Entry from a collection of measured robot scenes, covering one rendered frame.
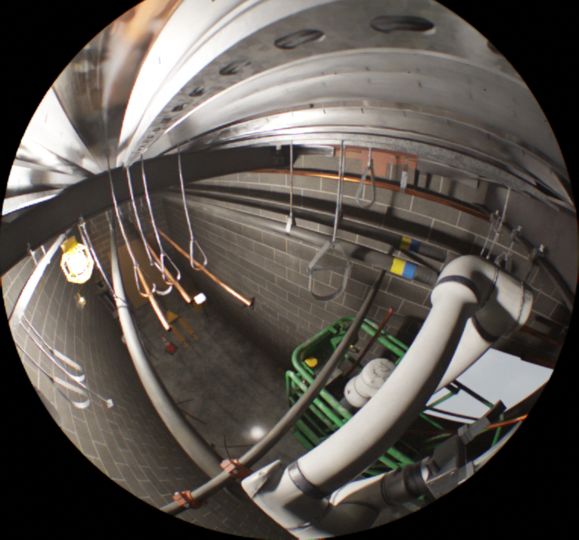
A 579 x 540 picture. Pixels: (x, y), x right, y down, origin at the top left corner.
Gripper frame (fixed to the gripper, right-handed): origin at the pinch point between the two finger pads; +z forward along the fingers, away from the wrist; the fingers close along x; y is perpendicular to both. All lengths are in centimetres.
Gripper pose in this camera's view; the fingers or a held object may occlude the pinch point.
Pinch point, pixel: (503, 422)
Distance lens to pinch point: 41.2
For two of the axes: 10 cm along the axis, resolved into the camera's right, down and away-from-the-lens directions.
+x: 7.0, 4.4, 5.7
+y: -3.4, -4.9, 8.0
